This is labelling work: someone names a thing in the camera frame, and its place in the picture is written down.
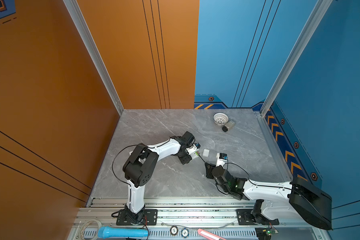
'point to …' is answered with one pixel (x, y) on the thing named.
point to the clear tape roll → (83, 225)
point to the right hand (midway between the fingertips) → (204, 166)
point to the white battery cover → (206, 152)
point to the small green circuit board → (270, 232)
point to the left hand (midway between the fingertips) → (186, 156)
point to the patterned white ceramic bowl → (220, 118)
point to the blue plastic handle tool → (104, 232)
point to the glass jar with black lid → (229, 125)
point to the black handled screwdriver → (197, 153)
